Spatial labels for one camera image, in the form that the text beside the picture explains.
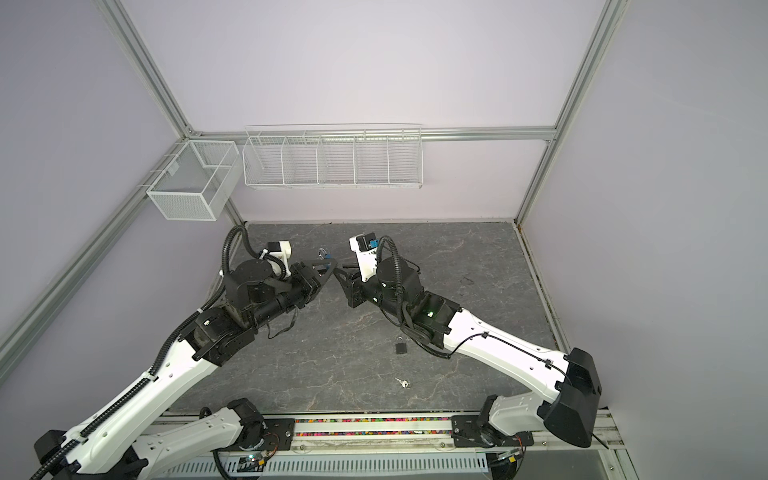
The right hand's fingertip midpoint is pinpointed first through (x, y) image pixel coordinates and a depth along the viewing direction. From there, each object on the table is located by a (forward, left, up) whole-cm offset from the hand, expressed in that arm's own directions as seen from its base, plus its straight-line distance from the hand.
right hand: (338, 271), depth 65 cm
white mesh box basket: (+43, +54, -7) cm, 69 cm away
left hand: (-1, 0, +1) cm, 1 cm away
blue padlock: (+3, +3, +2) cm, 5 cm away
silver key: (-14, -15, -34) cm, 39 cm away
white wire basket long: (+48, +6, -1) cm, 48 cm away
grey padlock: (-4, -14, -34) cm, 37 cm away
